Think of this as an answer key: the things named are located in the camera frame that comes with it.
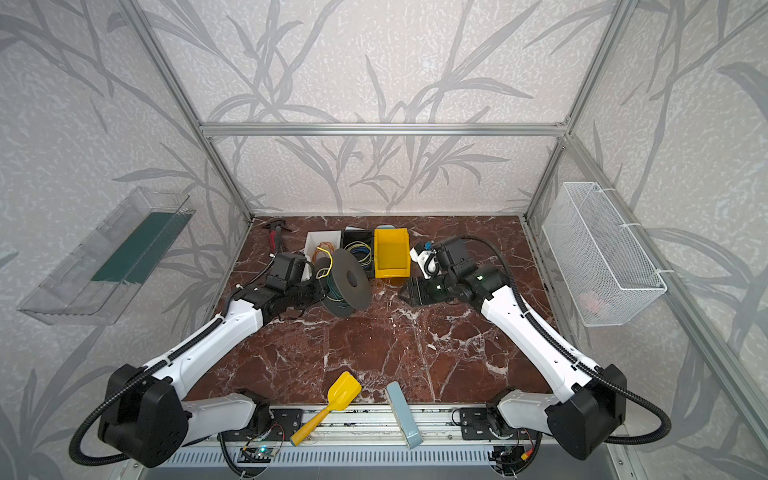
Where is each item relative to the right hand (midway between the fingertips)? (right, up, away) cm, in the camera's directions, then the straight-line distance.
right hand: (407, 282), depth 75 cm
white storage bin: (-25, +5, +13) cm, 29 cm away
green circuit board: (-37, -41, -3) cm, 56 cm away
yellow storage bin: (-6, +6, +33) cm, 34 cm away
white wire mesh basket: (+41, +4, -14) cm, 44 cm away
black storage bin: (-16, +12, +40) cm, 44 cm away
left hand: (-21, 0, +9) cm, 23 cm away
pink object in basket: (+46, -6, -2) cm, 47 cm away
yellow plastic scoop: (-18, -30, +4) cm, 35 cm away
